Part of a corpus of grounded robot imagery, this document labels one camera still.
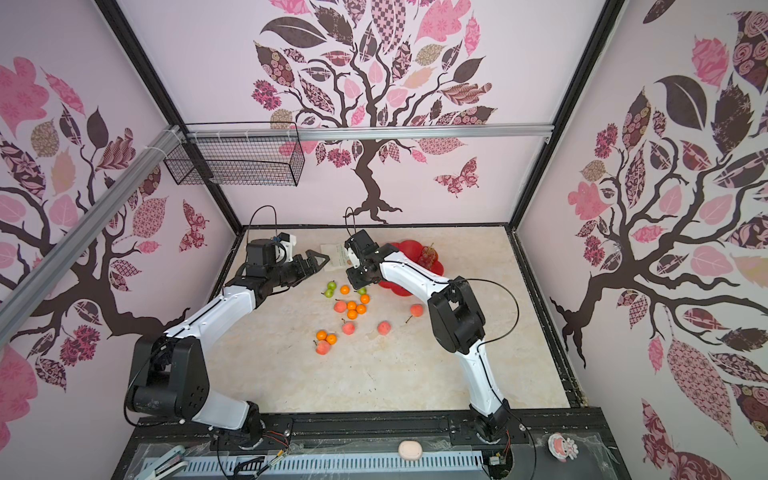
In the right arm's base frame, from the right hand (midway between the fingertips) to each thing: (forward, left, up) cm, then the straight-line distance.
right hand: (357, 273), depth 94 cm
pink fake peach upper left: (-8, +6, -7) cm, 12 cm away
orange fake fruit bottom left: (-17, +11, -8) cm, 22 cm away
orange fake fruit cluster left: (-8, +2, -7) cm, 11 cm away
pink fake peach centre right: (-16, -8, -7) cm, 19 cm away
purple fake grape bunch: (+9, -24, -4) cm, 26 cm away
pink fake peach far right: (-10, -19, -7) cm, 23 cm away
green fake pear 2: (-2, +10, -9) cm, 14 cm away
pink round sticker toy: (-47, -51, -6) cm, 70 cm away
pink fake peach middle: (-16, +3, -7) cm, 17 cm away
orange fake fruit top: (-1, +5, -8) cm, 10 cm away
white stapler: (-50, +41, -6) cm, 65 cm away
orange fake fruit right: (-5, -2, -8) cm, 10 cm away
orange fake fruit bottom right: (-19, +7, -7) cm, 22 cm away
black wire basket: (+31, +38, +25) cm, 55 cm away
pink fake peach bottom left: (-22, +10, -6) cm, 25 cm away
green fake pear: (+1, +10, -8) cm, 12 cm away
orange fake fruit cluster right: (-9, -1, -8) cm, 12 cm away
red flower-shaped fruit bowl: (-3, -12, -5) cm, 14 cm away
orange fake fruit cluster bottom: (-11, +2, -7) cm, 13 cm away
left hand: (-3, +9, +8) cm, 12 cm away
